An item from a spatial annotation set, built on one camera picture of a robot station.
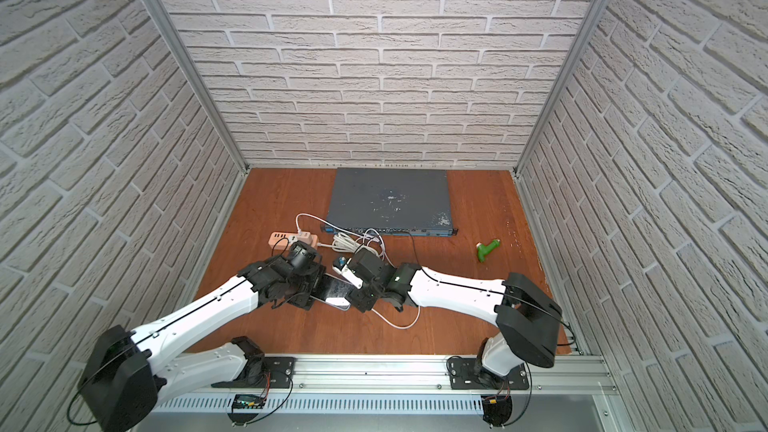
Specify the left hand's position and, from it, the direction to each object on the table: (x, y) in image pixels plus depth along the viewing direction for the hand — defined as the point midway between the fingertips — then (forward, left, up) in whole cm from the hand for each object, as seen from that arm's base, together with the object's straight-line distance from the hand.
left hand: (327, 271), depth 83 cm
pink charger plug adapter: (+12, +9, -2) cm, 15 cm away
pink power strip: (+14, +19, -8) cm, 25 cm away
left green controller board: (-29, +17, -11) cm, 36 cm away
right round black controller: (-32, -43, -7) cm, 54 cm away
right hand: (-6, -7, 0) cm, 10 cm away
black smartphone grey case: (-3, -1, -3) cm, 4 cm away
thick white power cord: (+12, -3, -4) cm, 13 cm away
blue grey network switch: (+29, -21, -4) cm, 36 cm away
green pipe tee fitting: (+10, -49, -6) cm, 50 cm away
